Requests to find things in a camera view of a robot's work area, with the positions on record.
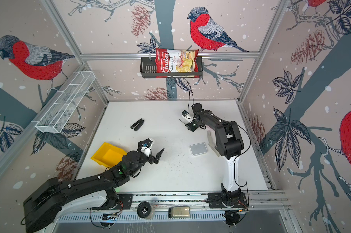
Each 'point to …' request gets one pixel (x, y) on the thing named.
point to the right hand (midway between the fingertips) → (189, 128)
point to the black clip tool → (140, 122)
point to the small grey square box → (199, 148)
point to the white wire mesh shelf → (57, 117)
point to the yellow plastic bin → (107, 155)
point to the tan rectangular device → (179, 212)
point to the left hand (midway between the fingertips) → (156, 144)
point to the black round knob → (144, 209)
